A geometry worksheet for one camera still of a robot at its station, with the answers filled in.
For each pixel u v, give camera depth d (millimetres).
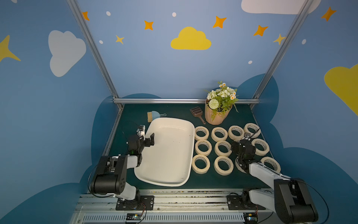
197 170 838
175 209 735
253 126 1062
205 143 960
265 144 954
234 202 749
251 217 723
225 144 955
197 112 1148
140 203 707
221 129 1038
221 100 880
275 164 861
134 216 718
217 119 1015
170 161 898
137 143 724
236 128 1044
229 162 875
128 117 1116
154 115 1148
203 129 1040
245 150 692
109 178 442
